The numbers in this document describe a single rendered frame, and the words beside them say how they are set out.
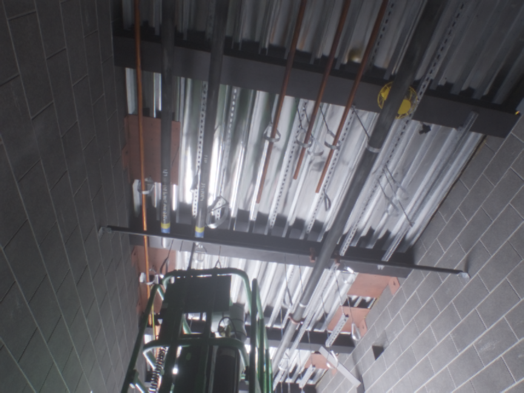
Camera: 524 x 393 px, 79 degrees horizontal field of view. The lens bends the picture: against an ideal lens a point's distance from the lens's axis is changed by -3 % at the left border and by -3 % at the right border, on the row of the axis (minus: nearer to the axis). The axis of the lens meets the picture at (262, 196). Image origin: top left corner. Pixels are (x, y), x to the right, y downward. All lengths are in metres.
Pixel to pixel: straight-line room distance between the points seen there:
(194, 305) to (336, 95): 1.74
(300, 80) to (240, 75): 0.43
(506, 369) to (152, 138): 3.28
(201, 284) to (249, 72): 1.47
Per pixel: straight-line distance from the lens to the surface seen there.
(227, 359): 1.90
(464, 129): 3.03
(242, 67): 2.46
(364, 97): 2.63
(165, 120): 2.31
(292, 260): 3.61
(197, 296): 2.12
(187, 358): 2.01
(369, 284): 4.47
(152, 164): 3.19
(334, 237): 2.50
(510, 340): 3.11
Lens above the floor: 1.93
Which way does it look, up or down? 52 degrees up
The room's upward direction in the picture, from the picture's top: straight up
